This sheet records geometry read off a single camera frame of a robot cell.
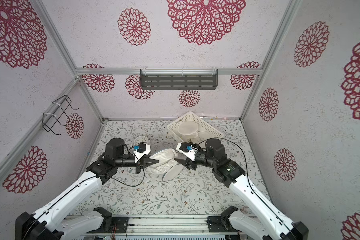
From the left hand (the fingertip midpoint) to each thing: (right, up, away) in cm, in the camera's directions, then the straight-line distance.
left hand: (156, 160), depth 70 cm
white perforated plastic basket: (+30, +14, +40) cm, 52 cm away
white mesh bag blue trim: (+5, -4, +3) cm, 7 cm away
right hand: (+12, +4, -1) cm, 13 cm away
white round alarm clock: (-16, +8, +33) cm, 38 cm away
